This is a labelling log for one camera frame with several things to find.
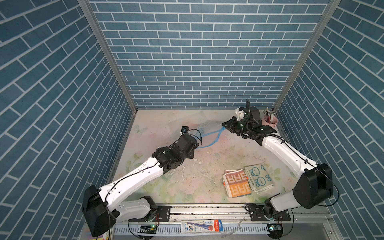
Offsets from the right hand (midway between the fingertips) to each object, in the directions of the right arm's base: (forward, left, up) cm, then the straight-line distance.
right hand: (223, 123), depth 81 cm
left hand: (-13, +15, -5) cm, 21 cm away
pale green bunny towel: (-19, -23, -23) cm, 37 cm away
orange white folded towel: (-24, -9, -22) cm, 33 cm away
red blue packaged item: (-44, +7, -23) cm, 50 cm away
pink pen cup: (+17, -32, -11) cm, 38 cm away
